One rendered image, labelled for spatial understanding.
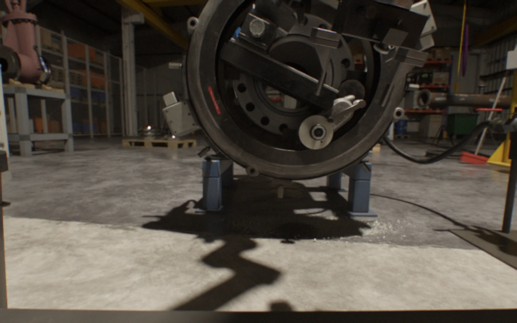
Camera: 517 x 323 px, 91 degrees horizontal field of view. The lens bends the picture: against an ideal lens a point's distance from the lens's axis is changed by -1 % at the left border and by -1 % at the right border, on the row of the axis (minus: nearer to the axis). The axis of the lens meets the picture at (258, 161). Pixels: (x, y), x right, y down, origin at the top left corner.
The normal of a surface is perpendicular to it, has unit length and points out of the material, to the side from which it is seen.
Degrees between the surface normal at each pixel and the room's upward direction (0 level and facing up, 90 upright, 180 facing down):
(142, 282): 0
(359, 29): 114
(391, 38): 135
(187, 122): 90
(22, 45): 88
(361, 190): 90
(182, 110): 90
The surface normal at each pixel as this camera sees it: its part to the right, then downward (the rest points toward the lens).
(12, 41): 0.98, -0.09
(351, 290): 0.01, -0.99
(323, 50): 0.11, 0.51
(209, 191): -0.04, 0.12
